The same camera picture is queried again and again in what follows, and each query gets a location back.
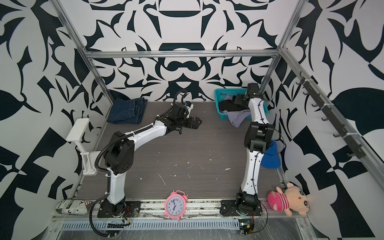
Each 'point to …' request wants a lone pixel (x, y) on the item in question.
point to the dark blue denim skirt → (124, 111)
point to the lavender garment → (235, 117)
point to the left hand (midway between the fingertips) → (195, 117)
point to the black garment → (229, 105)
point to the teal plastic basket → (221, 93)
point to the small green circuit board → (245, 226)
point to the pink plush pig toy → (293, 198)
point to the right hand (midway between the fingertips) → (242, 98)
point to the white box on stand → (89, 159)
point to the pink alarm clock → (175, 205)
